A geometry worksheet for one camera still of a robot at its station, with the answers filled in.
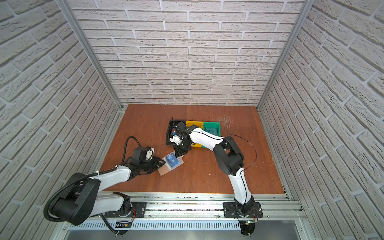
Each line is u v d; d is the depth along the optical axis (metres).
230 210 0.73
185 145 0.77
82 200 0.42
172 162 0.89
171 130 1.04
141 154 0.71
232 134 0.55
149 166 0.77
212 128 1.02
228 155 0.54
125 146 0.76
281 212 0.74
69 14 0.71
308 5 0.69
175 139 0.85
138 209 0.73
